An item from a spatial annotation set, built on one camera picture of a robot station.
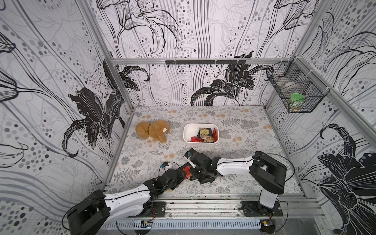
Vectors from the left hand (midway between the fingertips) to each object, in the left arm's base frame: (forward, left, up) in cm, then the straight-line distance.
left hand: (187, 178), depth 84 cm
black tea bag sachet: (+29, -10, +5) cm, 31 cm away
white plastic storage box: (+34, -1, 0) cm, 34 cm away
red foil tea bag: (+24, -5, +4) cm, 25 cm away
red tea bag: (+27, -17, +6) cm, 32 cm away
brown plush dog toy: (+26, +21, +10) cm, 35 cm away
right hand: (+7, -2, -1) cm, 7 cm away
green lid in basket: (+35, -59, +34) cm, 76 cm away
